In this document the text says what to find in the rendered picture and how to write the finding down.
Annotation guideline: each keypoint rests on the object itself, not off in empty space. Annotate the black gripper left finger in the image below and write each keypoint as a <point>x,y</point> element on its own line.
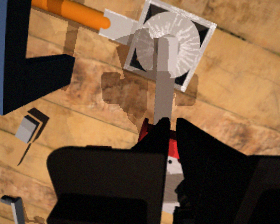
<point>135,173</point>

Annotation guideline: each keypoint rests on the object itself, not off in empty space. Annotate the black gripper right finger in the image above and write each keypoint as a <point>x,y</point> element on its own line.
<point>222,183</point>

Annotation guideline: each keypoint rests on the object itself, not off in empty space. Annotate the crank handle with blue knob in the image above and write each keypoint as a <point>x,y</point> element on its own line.
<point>17,209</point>

